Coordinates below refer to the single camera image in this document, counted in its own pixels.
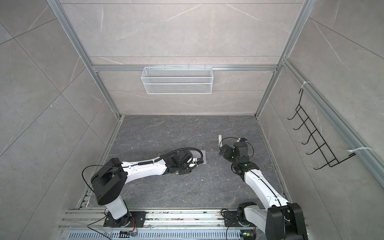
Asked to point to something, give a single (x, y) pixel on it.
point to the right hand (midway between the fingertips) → (227, 148)
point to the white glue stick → (220, 139)
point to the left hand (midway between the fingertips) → (189, 159)
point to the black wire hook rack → (322, 148)
